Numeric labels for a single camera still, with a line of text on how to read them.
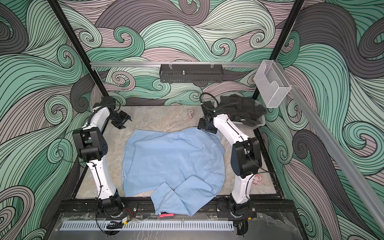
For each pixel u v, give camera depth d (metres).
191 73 0.95
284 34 0.80
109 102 0.75
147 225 0.70
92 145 0.58
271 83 0.79
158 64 0.94
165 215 0.67
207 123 0.78
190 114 1.10
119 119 0.85
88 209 0.74
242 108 1.10
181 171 0.86
